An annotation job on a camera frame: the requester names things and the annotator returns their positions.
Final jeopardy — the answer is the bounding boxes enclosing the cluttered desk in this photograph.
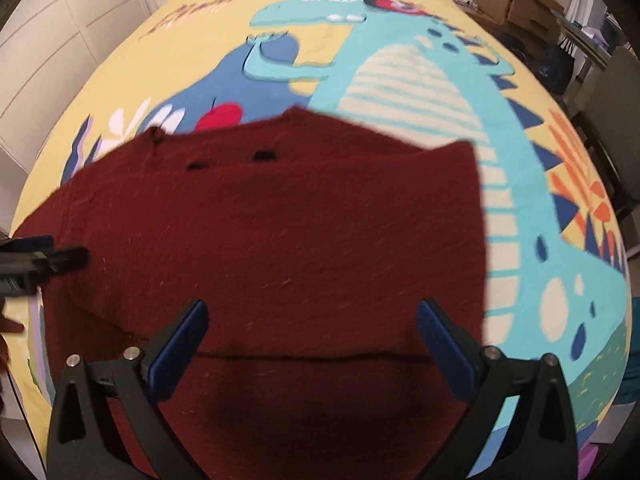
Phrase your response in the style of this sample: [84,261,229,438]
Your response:
[559,0,634,70]

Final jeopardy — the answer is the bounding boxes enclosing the dark blue bag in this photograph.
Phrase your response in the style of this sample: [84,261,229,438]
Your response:
[534,44,575,96]

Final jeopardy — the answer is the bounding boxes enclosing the grey chair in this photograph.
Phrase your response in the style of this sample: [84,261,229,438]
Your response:
[572,47,639,211]

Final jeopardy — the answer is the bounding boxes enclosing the white wardrobe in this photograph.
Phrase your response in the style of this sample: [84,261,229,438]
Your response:
[1,0,166,171]

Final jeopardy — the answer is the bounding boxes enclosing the dark red knitted sweater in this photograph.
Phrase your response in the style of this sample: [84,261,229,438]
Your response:
[16,108,486,479]

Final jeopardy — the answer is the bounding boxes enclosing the wooden drawer cabinet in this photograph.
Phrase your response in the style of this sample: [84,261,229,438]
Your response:
[476,0,564,42]

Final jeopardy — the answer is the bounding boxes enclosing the yellow dinosaur print bedsheet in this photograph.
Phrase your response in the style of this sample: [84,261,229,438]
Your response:
[9,0,632,479]

